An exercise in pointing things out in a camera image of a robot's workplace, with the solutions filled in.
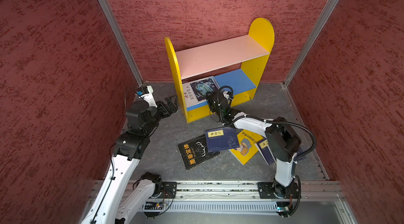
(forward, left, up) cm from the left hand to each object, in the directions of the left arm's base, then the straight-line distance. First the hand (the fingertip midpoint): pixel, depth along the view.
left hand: (170, 102), depth 67 cm
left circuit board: (-35, +8, -34) cm, 50 cm away
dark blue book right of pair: (-23, -48, +1) cm, 54 cm away
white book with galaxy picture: (+22, -9, -18) cm, 30 cm away
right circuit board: (-35, -52, -32) cm, 70 cm away
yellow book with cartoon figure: (-8, -40, -33) cm, 52 cm away
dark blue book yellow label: (-2, -26, -31) cm, 41 cm away
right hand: (+17, -15, -15) cm, 27 cm away
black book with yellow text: (-10, -10, -32) cm, 35 cm away
